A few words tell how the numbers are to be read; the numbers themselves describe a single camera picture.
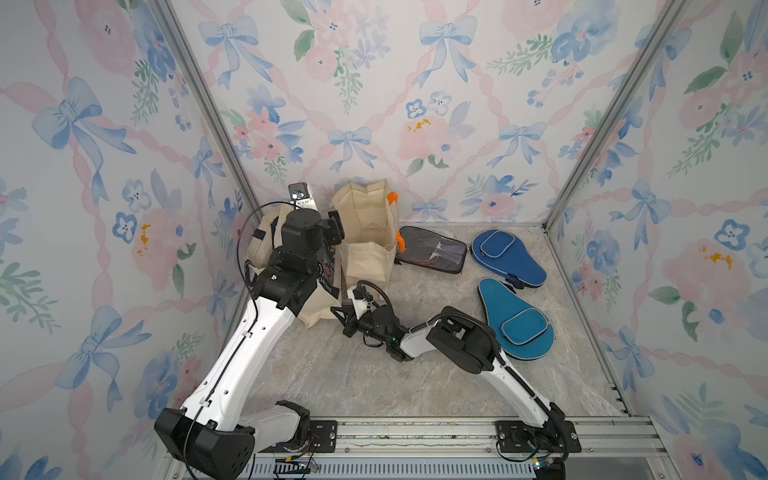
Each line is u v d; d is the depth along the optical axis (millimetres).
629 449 732
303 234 468
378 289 704
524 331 882
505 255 1065
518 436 732
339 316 900
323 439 735
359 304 837
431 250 1099
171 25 702
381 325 778
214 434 365
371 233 1165
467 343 598
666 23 702
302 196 555
